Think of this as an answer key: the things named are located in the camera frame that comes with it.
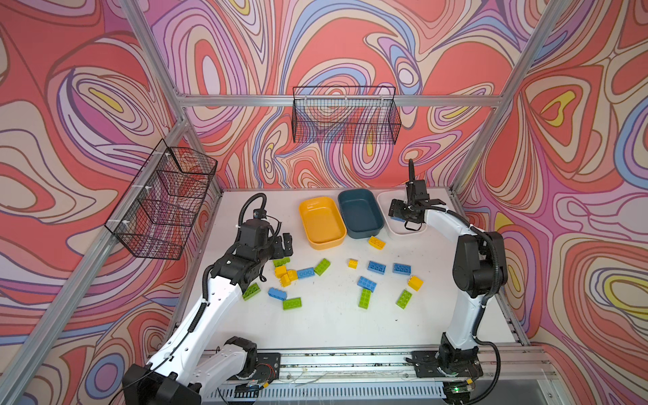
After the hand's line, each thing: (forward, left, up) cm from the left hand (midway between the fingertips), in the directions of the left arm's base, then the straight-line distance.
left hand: (281, 237), depth 78 cm
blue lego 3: (-7, -28, -19) cm, 35 cm away
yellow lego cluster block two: (-4, -1, -19) cm, 19 cm away
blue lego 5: (-11, +3, -19) cm, 22 cm away
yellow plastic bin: (+19, -13, -17) cm, 28 cm away
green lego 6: (-10, +12, -19) cm, 25 cm away
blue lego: (-1, -33, -20) cm, 39 cm away
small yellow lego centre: (+2, -24, -20) cm, 32 cm away
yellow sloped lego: (+10, -34, -20) cm, 41 cm away
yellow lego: (-6, -46, -20) cm, 51 cm away
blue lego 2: (-1, -43, -20) cm, 47 cm away
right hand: (+19, -44, -12) cm, 50 cm away
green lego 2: (-12, -41, -21) cm, 48 cm away
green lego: (-13, -27, -19) cm, 36 cm away
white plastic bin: (+15, -43, -15) cm, 48 cm away
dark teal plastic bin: (+25, -30, -17) cm, 43 cm away
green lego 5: (-14, -2, -20) cm, 24 cm away
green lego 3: (+1, +3, -18) cm, 19 cm away
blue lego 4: (-2, -6, -21) cm, 22 cm away
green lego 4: (0, -13, -20) cm, 23 cm away
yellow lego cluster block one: (-2, +3, -20) cm, 20 cm away
